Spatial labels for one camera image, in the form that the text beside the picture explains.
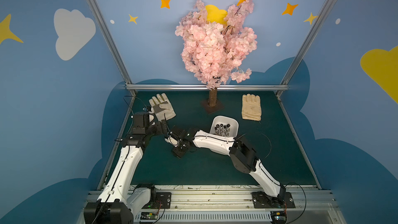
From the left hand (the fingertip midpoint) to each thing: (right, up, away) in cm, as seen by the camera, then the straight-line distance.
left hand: (158, 122), depth 81 cm
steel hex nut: (+34, -5, +21) cm, 40 cm away
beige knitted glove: (+60, +7, +30) cm, 67 cm away
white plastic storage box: (+39, -5, +20) cm, 44 cm away
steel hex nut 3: (+37, -8, +19) cm, 42 cm away
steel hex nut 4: (+39, -8, +17) cm, 44 cm away
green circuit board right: (+60, -44, -9) cm, 75 cm away
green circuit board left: (-2, -43, -10) cm, 45 cm away
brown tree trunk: (+31, +15, +25) cm, 43 cm away
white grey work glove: (-5, +7, +30) cm, 32 cm away
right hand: (+9, -17, +8) cm, 21 cm away
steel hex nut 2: (+41, -4, +20) cm, 46 cm away
